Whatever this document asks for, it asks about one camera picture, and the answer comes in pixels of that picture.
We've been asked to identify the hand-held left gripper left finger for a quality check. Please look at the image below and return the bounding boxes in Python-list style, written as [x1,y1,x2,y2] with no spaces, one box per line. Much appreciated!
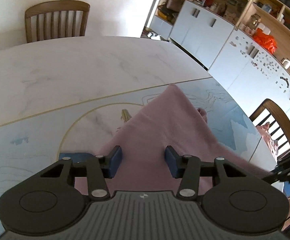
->
[39,145,122,200]

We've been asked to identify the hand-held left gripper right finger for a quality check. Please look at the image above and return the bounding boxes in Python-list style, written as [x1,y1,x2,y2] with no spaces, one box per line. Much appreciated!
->
[165,145,237,200]

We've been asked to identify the purple shirt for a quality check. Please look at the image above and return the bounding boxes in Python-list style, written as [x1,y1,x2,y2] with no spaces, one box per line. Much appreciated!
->
[73,83,273,198]

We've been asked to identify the pink printed garment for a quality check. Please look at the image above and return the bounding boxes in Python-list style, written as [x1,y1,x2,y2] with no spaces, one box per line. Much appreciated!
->
[256,122,279,163]

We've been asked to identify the dark wooden chair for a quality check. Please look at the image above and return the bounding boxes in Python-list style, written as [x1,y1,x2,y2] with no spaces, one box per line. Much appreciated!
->
[249,99,290,160]

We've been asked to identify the white cabinet with stickers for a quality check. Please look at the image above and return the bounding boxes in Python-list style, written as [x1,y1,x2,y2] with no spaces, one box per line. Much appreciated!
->
[209,29,290,140]

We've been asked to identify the orange plastic bag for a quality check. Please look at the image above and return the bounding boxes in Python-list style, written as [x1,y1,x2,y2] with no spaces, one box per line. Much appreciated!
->
[253,28,277,53]

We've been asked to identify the dark handbag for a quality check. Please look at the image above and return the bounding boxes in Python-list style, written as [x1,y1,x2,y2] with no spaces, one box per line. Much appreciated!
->
[157,2,177,22]

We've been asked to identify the glass jar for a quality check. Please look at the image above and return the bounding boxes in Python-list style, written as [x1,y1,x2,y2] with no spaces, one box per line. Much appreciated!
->
[247,14,262,30]

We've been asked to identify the wooden shelf unit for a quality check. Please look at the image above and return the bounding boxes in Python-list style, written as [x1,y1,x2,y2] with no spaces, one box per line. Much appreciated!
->
[235,0,290,55]

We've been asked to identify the light wooden slatted chair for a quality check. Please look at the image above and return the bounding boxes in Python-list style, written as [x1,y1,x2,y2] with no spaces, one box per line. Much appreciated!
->
[25,0,90,43]

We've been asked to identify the white cabinet with black handles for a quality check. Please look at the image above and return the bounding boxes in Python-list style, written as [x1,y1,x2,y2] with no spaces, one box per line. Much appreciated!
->
[170,0,235,68]

